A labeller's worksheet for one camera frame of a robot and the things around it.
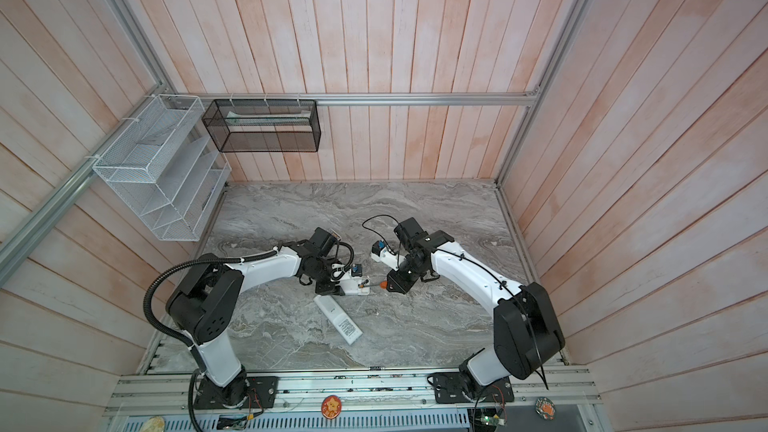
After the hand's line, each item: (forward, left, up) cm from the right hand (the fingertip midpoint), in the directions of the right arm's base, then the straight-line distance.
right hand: (393, 282), depth 84 cm
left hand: (+2, +17, -8) cm, 18 cm away
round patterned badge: (-28, -37, -8) cm, 47 cm away
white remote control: (+2, +11, -7) cm, 13 cm away
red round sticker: (-30, +15, -8) cm, 34 cm away
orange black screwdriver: (-2, +3, +1) cm, 4 cm away
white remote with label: (-9, +15, -6) cm, 18 cm away
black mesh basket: (+52, +47, +17) cm, 72 cm away
